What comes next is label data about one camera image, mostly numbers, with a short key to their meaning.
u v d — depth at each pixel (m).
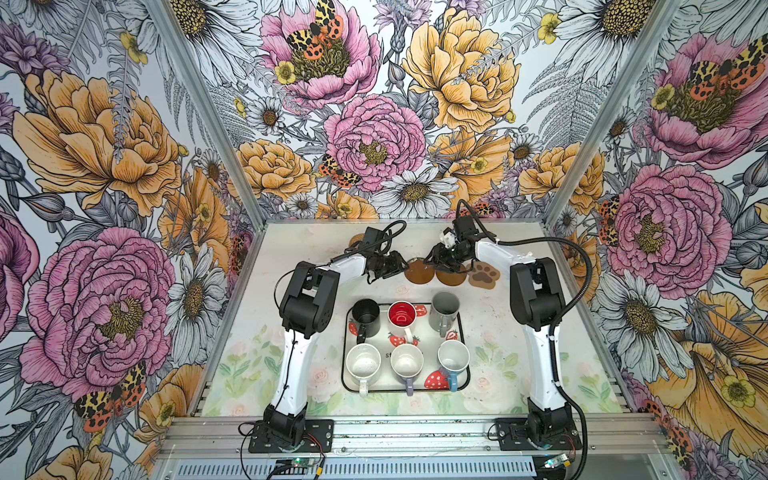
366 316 0.91
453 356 0.85
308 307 0.60
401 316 0.93
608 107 0.89
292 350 0.61
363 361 0.85
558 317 0.60
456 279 1.04
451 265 0.96
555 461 0.72
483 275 1.04
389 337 0.92
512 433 0.74
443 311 0.94
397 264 0.94
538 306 0.61
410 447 0.73
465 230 0.88
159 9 0.70
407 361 0.85
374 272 0.94
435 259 0.96
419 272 1.05
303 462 0.71
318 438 0.73
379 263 0.91
